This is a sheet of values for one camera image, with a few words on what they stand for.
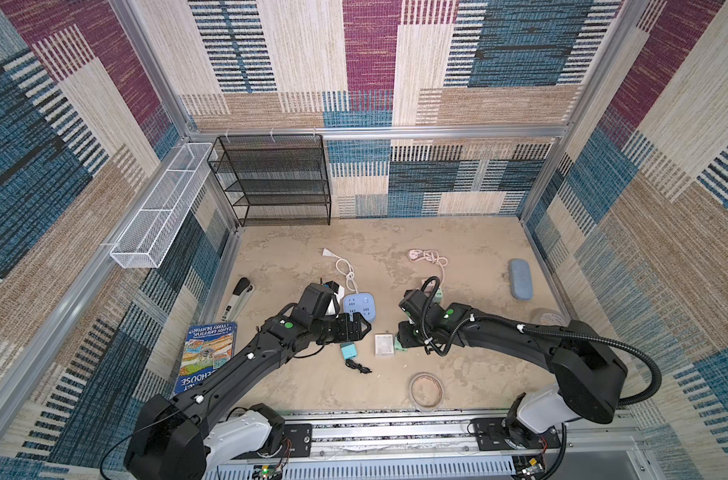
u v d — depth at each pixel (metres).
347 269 1.05
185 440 0.38
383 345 0.86
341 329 0.70
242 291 0.97
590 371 0.43
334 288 0.75
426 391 0.81
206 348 0.86
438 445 0.73
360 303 0.94
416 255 1.07
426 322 0.65
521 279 1.00
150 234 0.72
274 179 1.09
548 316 0.92
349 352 0.85
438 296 0.91
